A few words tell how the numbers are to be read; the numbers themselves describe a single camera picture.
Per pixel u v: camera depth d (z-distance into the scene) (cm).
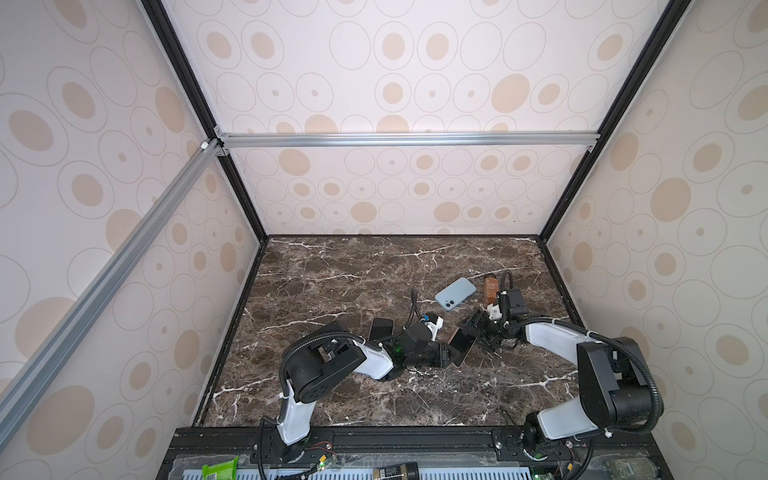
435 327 82
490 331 81
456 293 103
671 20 69
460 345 89
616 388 44
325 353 55
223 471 70
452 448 74
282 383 50
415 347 71
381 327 96
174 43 71
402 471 68
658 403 40
